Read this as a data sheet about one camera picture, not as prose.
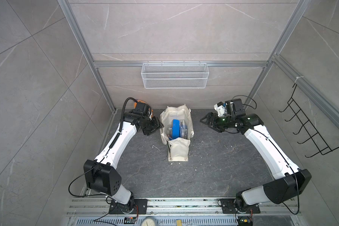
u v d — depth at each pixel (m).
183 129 0.95
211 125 0.64
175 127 0.98
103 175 0.42
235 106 0.56
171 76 1.00
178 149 0.82
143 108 0.63
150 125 0.70
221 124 0.64
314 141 0.63
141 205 0.73
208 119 0.67
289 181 0.39
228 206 0.73
